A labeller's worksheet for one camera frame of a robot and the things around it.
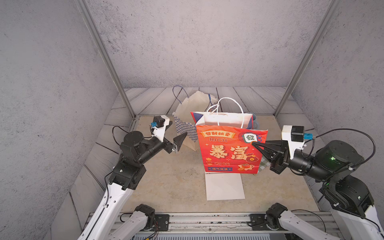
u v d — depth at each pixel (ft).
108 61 2.93
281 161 1.29
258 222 2.39
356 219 1.11
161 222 2.40
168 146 1.81
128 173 1.47
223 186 2.76
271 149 1.39
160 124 1.58
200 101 3.45
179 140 1.76
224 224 2.43
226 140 1.58
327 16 2.40
